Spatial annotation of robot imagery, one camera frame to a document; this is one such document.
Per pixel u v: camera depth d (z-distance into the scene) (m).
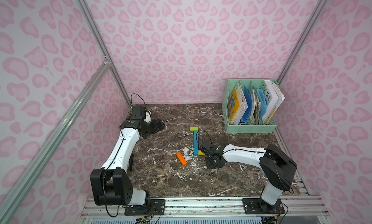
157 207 0.73
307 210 0.72
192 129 1.04
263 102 0.88
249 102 0.90
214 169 0.86
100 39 0.82
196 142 0.95
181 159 0.90
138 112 0.64
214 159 0.64
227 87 1.03
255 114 0.93
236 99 0.95
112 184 0.41
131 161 0.87
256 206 0.73
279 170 0.46
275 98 0.88
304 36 0.82
